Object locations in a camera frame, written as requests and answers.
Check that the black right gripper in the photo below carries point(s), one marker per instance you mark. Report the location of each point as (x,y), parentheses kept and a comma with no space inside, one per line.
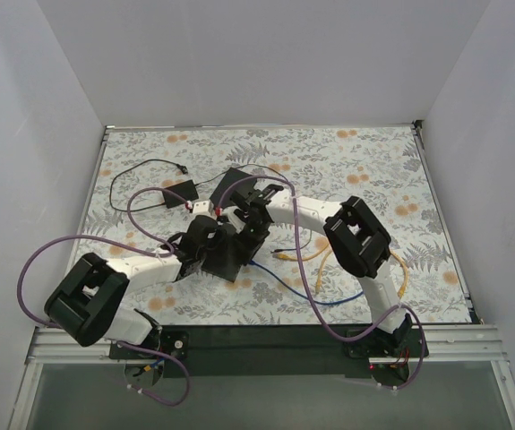
(248,197)

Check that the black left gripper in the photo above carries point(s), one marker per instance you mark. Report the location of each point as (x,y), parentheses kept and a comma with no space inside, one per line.
(189,245)

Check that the black network switch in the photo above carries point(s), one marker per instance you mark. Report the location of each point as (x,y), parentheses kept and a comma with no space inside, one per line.
(232,176)
(231,254)

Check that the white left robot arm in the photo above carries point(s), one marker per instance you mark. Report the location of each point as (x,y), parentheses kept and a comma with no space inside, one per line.
(87,303)

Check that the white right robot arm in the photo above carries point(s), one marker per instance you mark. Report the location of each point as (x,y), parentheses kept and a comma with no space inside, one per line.
(357,238)

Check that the floral patterned table mat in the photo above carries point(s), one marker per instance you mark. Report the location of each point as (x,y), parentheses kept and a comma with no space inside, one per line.
(294,278)

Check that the black power adapter brick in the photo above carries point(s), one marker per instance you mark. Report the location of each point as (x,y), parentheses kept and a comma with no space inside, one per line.
(177,194)

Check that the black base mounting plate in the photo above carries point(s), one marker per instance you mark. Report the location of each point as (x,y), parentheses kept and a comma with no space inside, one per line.
(267,350)

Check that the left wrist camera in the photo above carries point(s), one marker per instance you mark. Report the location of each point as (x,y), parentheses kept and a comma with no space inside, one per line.
(205,208)

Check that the aluminium frame rail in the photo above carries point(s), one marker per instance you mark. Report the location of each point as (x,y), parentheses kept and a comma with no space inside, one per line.
(448,343)

